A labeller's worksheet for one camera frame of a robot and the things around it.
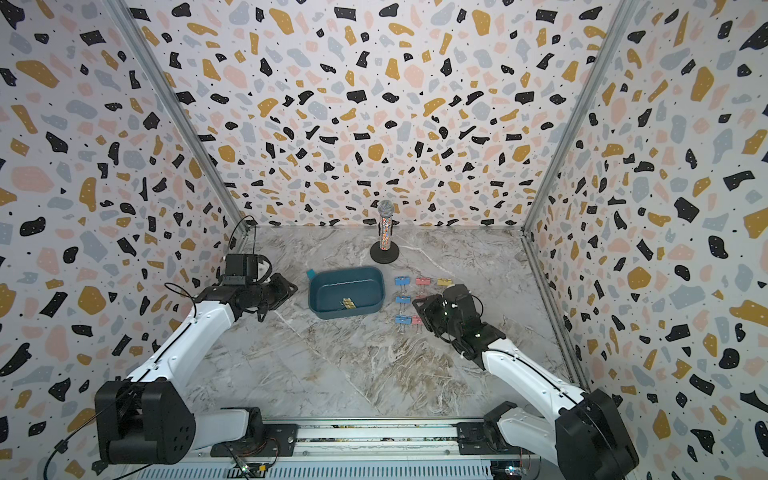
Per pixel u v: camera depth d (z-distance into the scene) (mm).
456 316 626
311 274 1055
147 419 396
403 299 992
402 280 1032
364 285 1047
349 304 975
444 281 1032
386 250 1067
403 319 934
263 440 705
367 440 762
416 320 940
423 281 1034
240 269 652
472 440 731
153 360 445
